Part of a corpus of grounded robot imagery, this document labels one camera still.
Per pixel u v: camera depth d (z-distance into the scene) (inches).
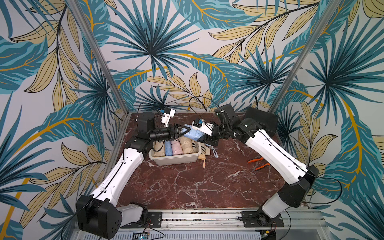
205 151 37.9
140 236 28.3
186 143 35.6
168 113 25.6
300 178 16.3
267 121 43.7
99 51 33.1
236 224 29.0
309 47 32.2
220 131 23.1
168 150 34.6
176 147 35.6
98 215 14.7
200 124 23.1
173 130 24.0
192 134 26.0
